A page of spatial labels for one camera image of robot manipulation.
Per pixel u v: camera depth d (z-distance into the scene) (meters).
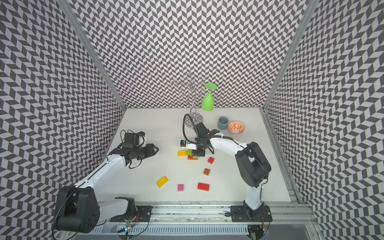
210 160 0.90
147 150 0.77
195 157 0.90
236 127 1.05
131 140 0.67
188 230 0.69
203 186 0.81
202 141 0.66
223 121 1.05
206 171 0.86
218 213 0.75
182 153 0.93
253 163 0.50
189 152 0.87
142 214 0.72
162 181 0.82
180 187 0.80
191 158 0.90
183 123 0.80
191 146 0.78
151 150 0.77
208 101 0.91
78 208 0.40
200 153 0.80
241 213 0.72
